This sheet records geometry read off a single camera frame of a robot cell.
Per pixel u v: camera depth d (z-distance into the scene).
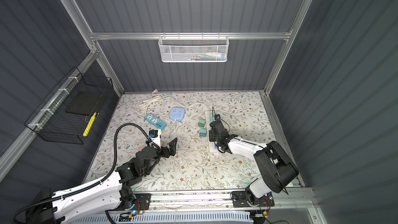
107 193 0.52
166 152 0.68
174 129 0.99
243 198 0.73
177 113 1.05
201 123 1.01
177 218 0.76
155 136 0.65
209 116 1.02
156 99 1.15
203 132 0.97
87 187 0.48
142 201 0.72
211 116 0.99
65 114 0.72
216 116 0.80
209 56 0.92
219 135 0.70
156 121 1.01
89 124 0.70
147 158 0.56
